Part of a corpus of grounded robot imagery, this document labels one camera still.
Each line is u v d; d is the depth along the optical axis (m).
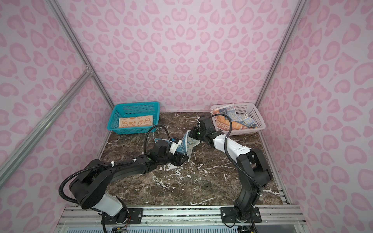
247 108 1.13
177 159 0.75
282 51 0.84
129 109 1.15
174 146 0.78
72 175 0.41
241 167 0.46
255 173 0.46
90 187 0.44
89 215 0.75
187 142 0.86
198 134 0.78
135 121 1.13
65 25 0.74
